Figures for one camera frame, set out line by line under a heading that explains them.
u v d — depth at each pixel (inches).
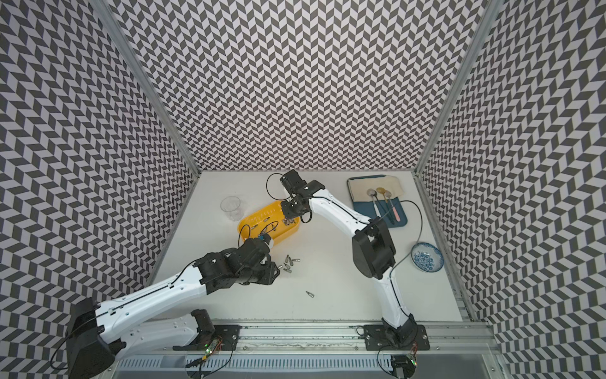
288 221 39.1
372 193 42.6
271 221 39.7
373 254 20.6
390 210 40.9
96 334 15.3
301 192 25.7
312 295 32.5
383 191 43.4
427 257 35.0
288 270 34.5
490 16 26.5
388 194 42.8
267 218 39.6
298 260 35.5
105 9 28.0
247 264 22.6
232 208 40.6
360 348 28.4
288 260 35.6
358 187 43.2
